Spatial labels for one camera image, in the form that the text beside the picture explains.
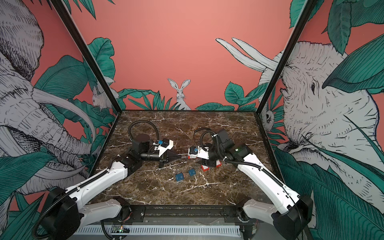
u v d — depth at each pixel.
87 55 0.86
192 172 0.88
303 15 0.72
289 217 0.37
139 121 0.54
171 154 0.69
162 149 0.63
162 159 0.64
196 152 0.59
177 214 0.75
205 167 0.88
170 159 0.67
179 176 0.86
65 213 0.39
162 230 0.70
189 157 0.70
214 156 0.61
